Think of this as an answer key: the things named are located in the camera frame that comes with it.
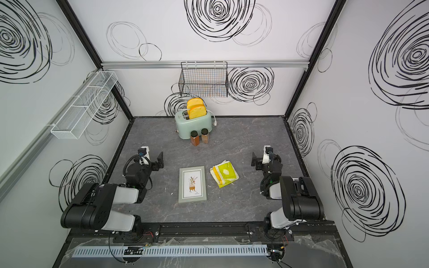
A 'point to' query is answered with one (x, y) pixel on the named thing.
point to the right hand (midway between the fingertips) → (264, 152)
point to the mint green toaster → (184, 125)
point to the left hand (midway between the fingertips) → (153, 152)
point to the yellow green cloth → (224, 173)
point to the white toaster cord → (215, 122)
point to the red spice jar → (194, 138)
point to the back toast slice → (194, 102)
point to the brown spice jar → (204, 132)
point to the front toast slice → (197, 111)
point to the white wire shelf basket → (74, 121)
